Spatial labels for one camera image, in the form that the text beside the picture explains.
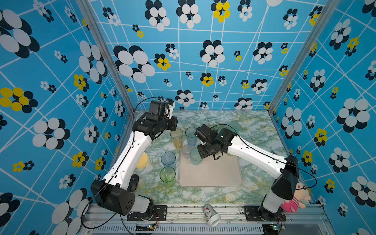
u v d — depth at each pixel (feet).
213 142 1.80
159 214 2.40
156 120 1.80
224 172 2.83
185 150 3.08
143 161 2.99
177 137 2.84
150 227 2.31
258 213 2.38
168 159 2.86
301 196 2.38
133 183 2.66
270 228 2.28
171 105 2.16
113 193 1.25
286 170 1.45
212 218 2.22
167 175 3.04
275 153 3.12
